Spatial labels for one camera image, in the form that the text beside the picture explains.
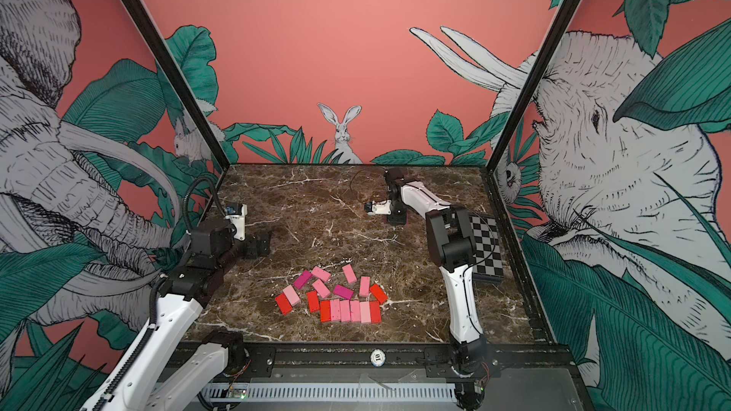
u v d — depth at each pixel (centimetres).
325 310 82
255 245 69
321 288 86
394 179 85
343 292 86
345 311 82
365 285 86
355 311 82
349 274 90
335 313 82
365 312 82
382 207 93
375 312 83
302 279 88
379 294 86
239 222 67
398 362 76
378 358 75
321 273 90
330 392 70
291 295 85
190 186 102
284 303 84
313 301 84
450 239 59
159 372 45
